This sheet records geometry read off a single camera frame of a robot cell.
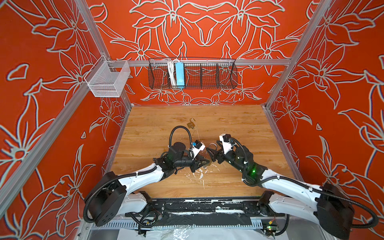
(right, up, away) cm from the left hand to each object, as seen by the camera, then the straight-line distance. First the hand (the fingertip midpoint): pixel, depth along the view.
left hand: (208, 160), depth 74 cm
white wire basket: (-63, +47, +20) cm, 81 cm away
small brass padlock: (-9, +17, +33) cm, 38 cm away
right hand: (+1, +8, +2) cm, 8 cm away
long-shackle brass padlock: (+1, +1, -3) cm, 3 cm away
